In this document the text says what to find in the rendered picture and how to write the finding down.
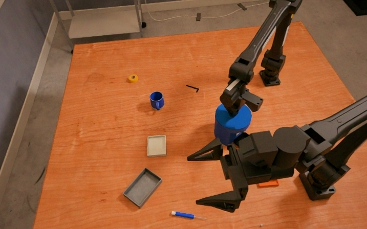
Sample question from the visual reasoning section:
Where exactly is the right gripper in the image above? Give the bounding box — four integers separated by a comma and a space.
224, 101, 246, 117

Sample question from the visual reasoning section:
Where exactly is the blue mug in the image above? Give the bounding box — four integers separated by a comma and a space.
149, 91, 164, 110

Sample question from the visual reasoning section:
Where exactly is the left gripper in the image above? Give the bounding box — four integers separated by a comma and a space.
187, 138, 249, 213

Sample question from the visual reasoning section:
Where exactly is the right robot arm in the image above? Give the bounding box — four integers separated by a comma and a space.
220, 0, 303, 112

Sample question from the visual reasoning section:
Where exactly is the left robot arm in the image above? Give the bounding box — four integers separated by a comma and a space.
236, 96, 367, 197

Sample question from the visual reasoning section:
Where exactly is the yellow tape roll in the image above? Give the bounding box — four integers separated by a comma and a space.
128, 74, 138, 83

